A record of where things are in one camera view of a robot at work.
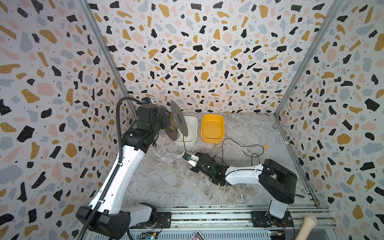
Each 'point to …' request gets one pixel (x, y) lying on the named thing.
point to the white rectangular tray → (189, 140)
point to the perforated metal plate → (161, 141)
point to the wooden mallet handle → (309, 223)
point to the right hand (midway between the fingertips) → (186, 152)
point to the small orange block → (266, 146)
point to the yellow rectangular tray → (212, 128)
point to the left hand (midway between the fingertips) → (164, 112)
